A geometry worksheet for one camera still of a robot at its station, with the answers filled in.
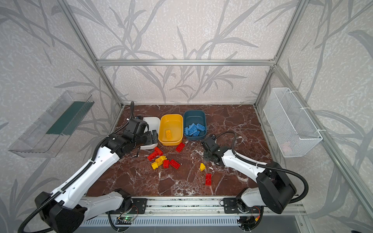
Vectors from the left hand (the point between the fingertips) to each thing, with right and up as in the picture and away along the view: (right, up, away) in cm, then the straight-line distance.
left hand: (153, 132), depth 77 cm
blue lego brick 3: (+23, -3, +22) cm, 32 cm away
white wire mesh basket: (+65, +2, -16) cm, 67 cm away
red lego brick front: (+30, -28, +5) cm, 41 cm away
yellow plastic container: (+7, +4, +33) cm, 34 cm away
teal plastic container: (+22, +9, +35) cm, 42 cm away
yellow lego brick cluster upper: (+3, -17, +11) cm, 21 cm away
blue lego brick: (+20, 0, +22) cm, 30 cm away
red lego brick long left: (-4, -16, +12) cm, 21 cm away
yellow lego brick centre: (+27, -22, +8) cm, 35 cm away
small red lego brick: (+5, -20, +8) cm, 22 cm away
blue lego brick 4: (+16, -1, +22) cm, 28 cm away
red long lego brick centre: (+10, -20, +9) cm, 25 cm away
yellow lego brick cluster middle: (+1, -19, +9) cm, 21 cm away
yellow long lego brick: (+4, -3, +23) cm, 24 cm away
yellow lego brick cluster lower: (-2, -21, +9) cm, 23 cm away
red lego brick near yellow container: (+13, -12, +17) cm, 24 cm away
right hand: (+31, -12, +11) cm, 35 cm away
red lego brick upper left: (-1, -14, +14) cm, 20 cm away
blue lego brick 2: (+26, +1, +25) cm, 36 cm away
